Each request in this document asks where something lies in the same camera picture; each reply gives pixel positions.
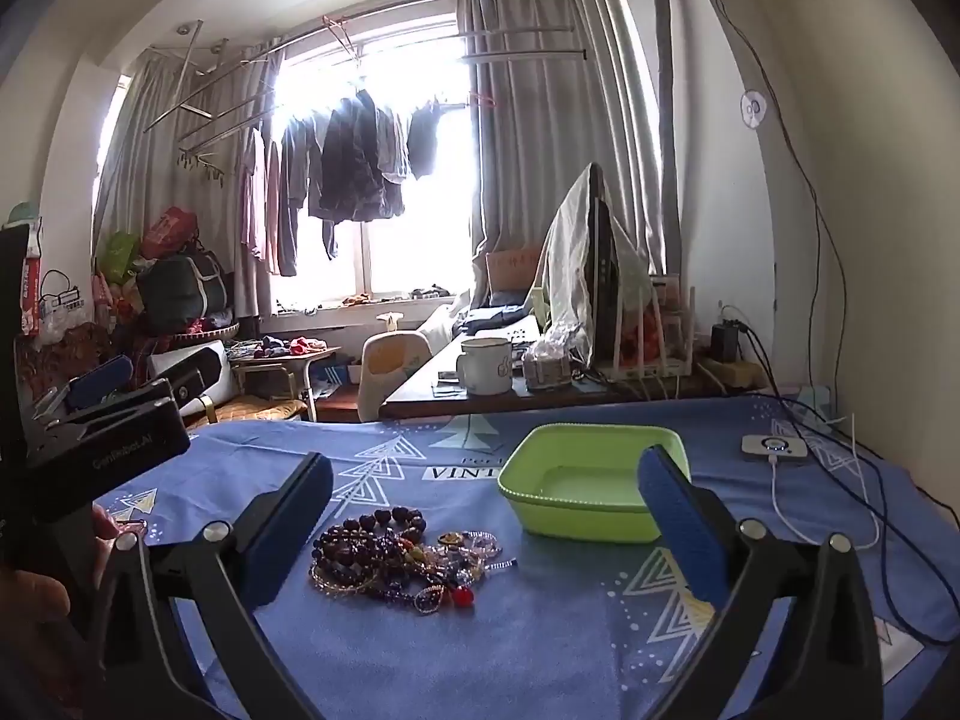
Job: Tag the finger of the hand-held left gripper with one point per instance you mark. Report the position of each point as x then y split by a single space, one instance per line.
101 382
184 375

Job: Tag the dark duffel bag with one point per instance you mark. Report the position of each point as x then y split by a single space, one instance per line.
180 292

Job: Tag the green plastic basket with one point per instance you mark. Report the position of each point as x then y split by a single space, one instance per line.
570 517

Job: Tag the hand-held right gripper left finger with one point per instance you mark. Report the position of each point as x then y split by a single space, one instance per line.
289 540

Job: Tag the black power adapter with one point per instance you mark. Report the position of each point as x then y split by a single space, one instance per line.
724 341

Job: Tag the green shopping bag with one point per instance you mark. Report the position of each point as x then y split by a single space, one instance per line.
118 259

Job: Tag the red shopping bag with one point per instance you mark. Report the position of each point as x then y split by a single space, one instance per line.
171 229

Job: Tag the cardboard box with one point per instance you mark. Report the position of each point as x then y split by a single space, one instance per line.
514 266

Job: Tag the white router with antennas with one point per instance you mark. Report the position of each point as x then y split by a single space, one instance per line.
652 369

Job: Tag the red and white box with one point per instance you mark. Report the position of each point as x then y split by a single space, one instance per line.
31 285

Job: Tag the row of hanging clothes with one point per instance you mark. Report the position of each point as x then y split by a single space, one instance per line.
352 165

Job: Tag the person's left hand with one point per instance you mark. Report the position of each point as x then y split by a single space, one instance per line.
34 604

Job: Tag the blue printed blanket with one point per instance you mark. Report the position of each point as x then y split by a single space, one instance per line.
525 652

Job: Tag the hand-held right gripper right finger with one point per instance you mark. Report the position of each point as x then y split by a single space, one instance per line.
679 532

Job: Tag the white charger box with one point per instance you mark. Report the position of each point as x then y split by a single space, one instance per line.
776 448

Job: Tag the black monitor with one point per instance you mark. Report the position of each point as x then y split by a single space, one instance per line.
602 277

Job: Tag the pile of bead jewelry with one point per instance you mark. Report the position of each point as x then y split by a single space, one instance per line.
375 547

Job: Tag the dark wooden desk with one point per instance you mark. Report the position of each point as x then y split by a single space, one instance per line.
420 390

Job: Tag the white plastic chair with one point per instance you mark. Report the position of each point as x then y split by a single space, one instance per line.
390 367

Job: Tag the small wooden table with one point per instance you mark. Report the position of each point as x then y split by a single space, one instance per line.
285 361

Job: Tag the beige power strip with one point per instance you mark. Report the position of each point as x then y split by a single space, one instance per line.
739 375

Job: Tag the metal ceiling drying rack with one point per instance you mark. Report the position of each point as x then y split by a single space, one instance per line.
517 34

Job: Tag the grey curtain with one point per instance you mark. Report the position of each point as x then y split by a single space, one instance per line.
540 127
165 187

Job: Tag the plastic bag of foil packets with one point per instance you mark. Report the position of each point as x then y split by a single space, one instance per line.
547 367

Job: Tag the white enamel mug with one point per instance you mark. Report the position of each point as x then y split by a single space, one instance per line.
484 371

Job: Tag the white wall power strip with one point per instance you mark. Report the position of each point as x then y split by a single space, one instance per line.
66 300

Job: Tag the folded dark clothes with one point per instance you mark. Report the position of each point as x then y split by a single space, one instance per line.
495 319

